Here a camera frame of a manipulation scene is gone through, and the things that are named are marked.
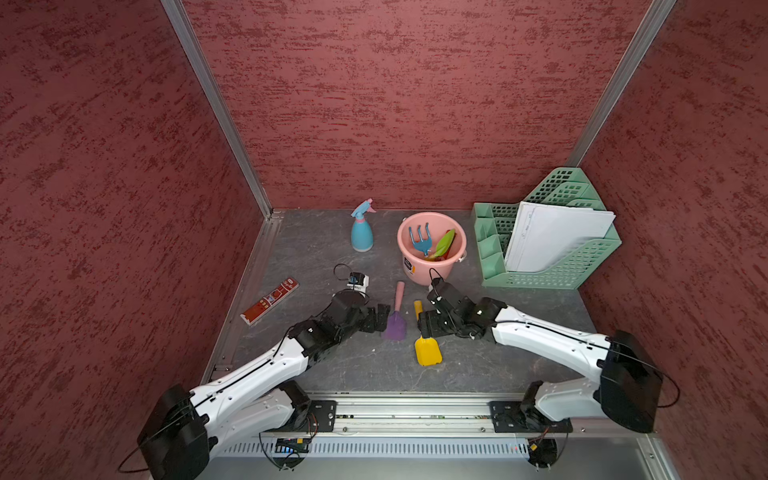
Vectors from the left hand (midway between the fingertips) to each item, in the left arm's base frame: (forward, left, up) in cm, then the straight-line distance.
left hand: (373, 311), depth 81 cm
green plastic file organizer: (+38, -44, -6) cm, 58 cm away
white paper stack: (+22, -50, +10) cm, 55 cm away
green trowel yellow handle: (+24, -22, -1) cm, 33 cm away
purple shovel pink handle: (+1, -7, -12) cm, 14 cm away
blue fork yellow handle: (+26, -16, -3) cm, 31 cm away
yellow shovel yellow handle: (-6, -16, -12) cm, 21 cm away
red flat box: (+3, +39, -10) cm, 40 cm away
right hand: (-3, -17, -4) cm, 17 cm away
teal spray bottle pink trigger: (+31, +6, -4) cm, 32 cm away
